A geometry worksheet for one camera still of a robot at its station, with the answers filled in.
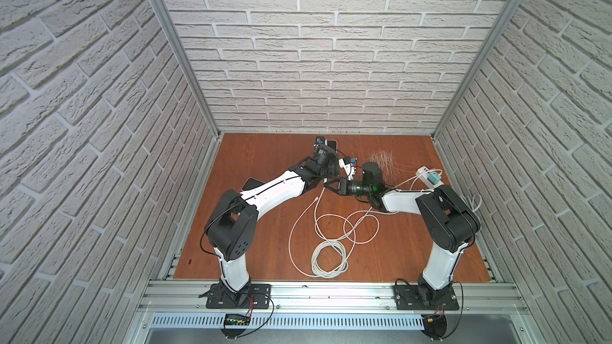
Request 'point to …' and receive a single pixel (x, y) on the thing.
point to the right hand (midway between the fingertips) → (320, 189)
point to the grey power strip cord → (473, 204)
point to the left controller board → (237, 319)
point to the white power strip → (423, 173)
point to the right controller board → (435, 326)
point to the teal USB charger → (433, 177)
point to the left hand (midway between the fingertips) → (328, 156)
